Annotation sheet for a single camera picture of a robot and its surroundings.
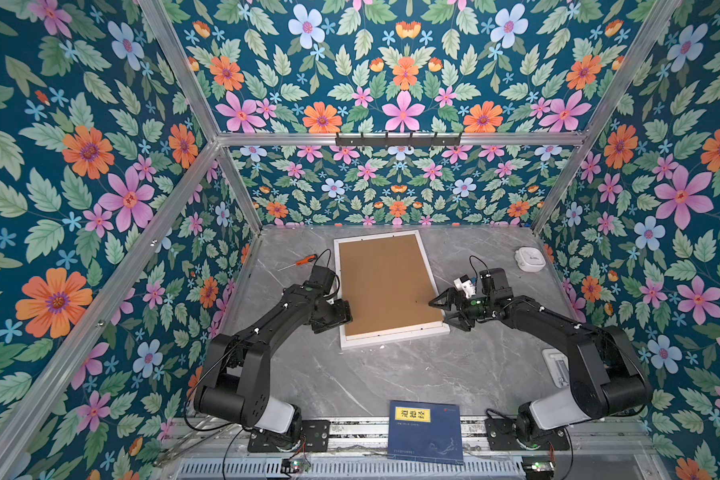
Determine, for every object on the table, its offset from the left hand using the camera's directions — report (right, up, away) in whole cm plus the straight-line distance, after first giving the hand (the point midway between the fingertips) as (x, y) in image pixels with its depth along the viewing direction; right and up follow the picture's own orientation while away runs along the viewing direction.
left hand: (349, 313), depth 87 cm
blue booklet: (+21, -27, -13) cm, 37 cm away
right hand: (+26, +2, -1) cm, 26 cm away
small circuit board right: (+48, -34, -16) cm, 60 cm away
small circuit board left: (-12, -33, -16) cm, 39 cm away
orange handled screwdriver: (-18, +16, +20) cm, 31 cm away
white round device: (+64, +16, +20) cm, 68 cm away
